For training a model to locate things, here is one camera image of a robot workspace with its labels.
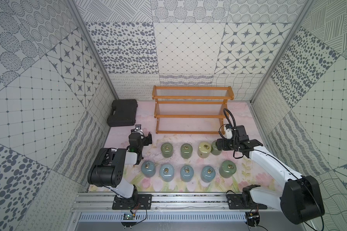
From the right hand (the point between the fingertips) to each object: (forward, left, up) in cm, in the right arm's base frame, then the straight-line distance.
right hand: (225, 144), depth 87 cm
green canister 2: (-4, +36, 0) cm, 36 cm away
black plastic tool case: (+27, +71, -1) cm, 76 cm away
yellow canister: (-3, +13, 0) cm, 13 cm away
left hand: (+9, +50, -1) cm, 51 cm away
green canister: (-15, +1, -1) cm, 15 cm away
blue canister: (-16, +45, 0) cm, 48 cm away
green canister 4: (-2, +7, -1) cm, 7 cm away
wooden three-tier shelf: (+38, +19, -9) cm, 43 cm away
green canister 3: (-3, +24, -2) cm, 24 cm away
